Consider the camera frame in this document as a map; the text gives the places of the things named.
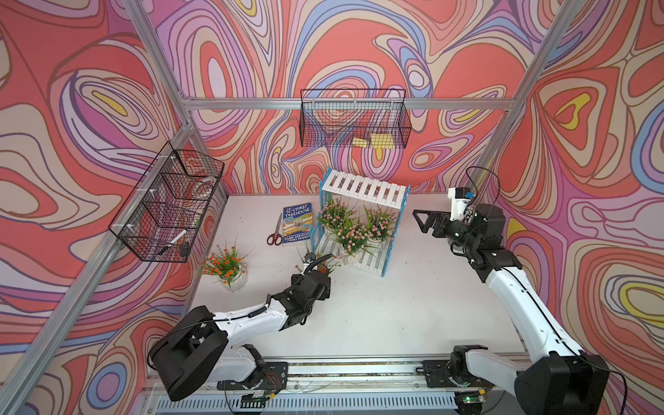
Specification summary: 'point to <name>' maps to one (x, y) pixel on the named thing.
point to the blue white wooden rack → (358, 192)
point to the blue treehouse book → (297, 224)
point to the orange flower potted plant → (227, 265)
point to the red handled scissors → (275, 238)
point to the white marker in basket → (184, 232)
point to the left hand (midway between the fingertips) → (321, 278)
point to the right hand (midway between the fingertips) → (423, 218)
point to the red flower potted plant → (325, 264)
